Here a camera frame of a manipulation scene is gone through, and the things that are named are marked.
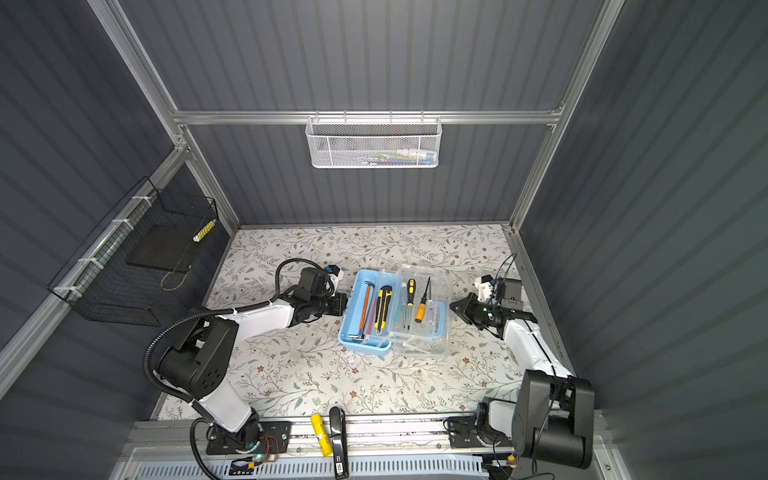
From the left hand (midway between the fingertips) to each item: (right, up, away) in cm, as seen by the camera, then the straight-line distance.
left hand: (351, 302), depth 94 cm
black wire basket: (-52, +8, -28) cm, 60 cm away
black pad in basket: (-45, +17, -18) cm, 51 cm away
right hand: (+31, 0, -8) cm, 32 cm away
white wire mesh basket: (+6, +57, +18) cm, 60 cm away
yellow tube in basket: (-38, +20, -16) cm, 46 cm away
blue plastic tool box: (+17, -1, -9) cm, 19 cm away
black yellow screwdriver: (+18, +4, -9) cm, 21 cm away
